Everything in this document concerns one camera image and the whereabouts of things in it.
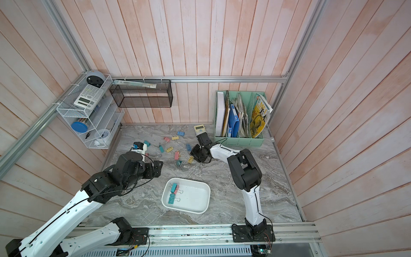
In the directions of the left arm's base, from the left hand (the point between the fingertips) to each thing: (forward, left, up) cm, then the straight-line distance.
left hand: (153, 166), depth 71 cm
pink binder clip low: (-2, -8, -22) cm, 23 cm away
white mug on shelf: (+17, +31, 0) cm, 35 cm away
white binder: (+37, -33, +1) cm, 49 cm away
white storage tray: (-5, -17, -24) cm, 30 cm away
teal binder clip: (+35, +19, -28) cm, 49 cm away
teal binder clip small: (-7, -6, -22) cm, 24 cm away
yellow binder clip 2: (+25, 0, -23) cm, 34 cm away
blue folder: (+31, -41, -9) cm, 53 cm away
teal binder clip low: (+13, -8, -20) cm, 25 cm away
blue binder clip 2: (+28, -13, -24) cm, 39 cm away
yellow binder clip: (+35, -3, -23) cm, 42 cm away
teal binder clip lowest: (0, -7, -21) cm, 22 cm away
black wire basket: (+52, +28, 0) cm, 59 cm away
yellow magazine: (+42, -60, -4) cm, 73 cm away
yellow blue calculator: (+43, -20, -22) cm, 52 cm away
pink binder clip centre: (+20, -6, -22) cm, 30 cm away
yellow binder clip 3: (+17, -15, -22) cm, 32 cm away
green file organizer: (+35, -45, -3) cm, 57 cm away
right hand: (+20, -14, -20) cm, 32 cm away
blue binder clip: (+40, -6, -23) cm, 47 cm away
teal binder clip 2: (+25, +5, -22) cm, 34 cm away
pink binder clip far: (+32, +2, -21) cm, 39 cm away
